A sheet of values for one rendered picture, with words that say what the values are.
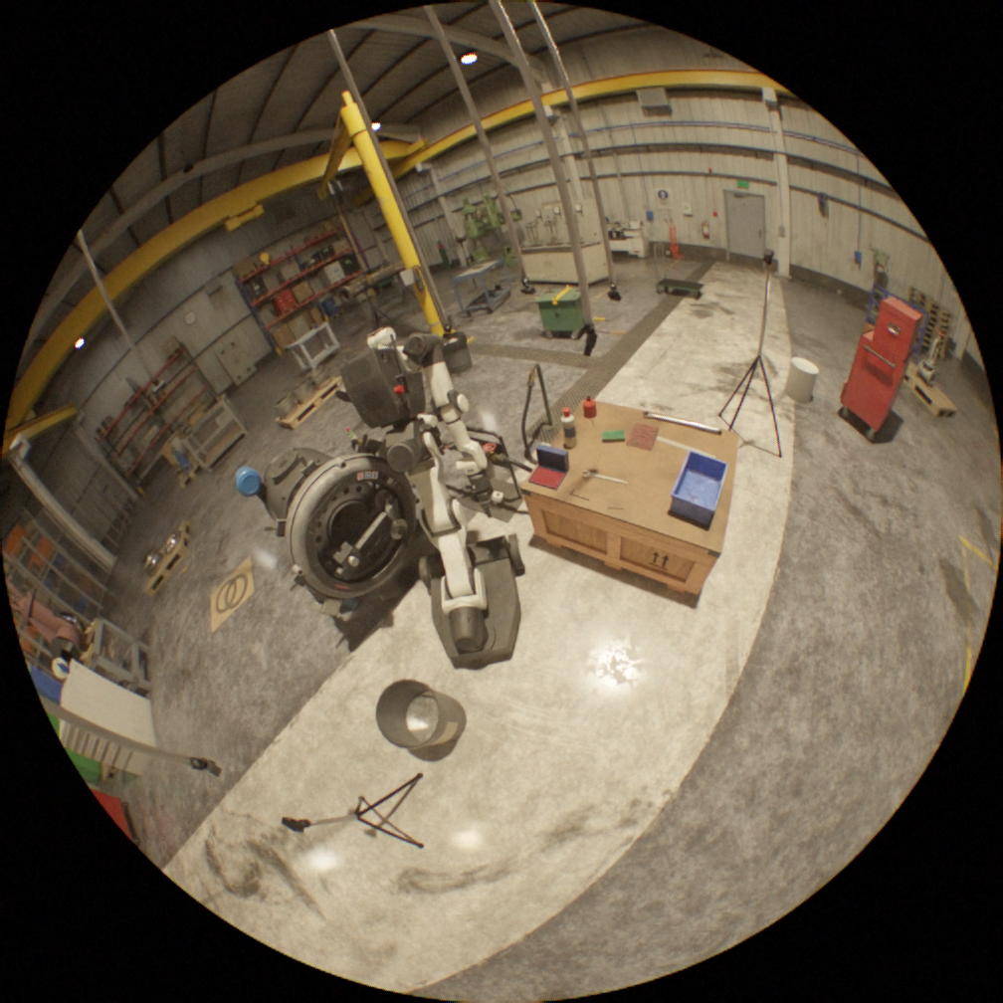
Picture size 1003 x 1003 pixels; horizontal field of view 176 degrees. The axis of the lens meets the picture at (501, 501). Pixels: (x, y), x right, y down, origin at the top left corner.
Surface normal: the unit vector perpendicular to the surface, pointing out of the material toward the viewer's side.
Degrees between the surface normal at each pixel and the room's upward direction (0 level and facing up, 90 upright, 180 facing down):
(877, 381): 90
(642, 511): 0
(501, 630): 0
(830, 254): 90
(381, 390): 79
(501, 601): 0
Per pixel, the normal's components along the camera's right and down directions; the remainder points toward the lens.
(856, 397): -0.91, 0.42
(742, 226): -0.62, 0.69
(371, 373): -0.29, 0.43
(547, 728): -0.25, -0.63
